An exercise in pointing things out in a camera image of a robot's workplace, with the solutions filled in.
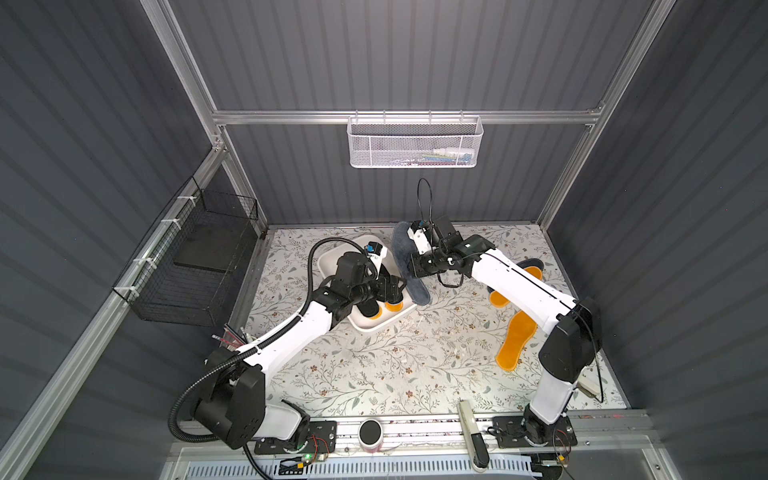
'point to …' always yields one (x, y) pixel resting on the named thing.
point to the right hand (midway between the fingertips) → (412, 265)
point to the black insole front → (369, 307)
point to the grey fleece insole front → (417, 287)
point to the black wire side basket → (191, 268)
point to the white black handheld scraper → (476, 444)
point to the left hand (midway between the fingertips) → (399, 282)
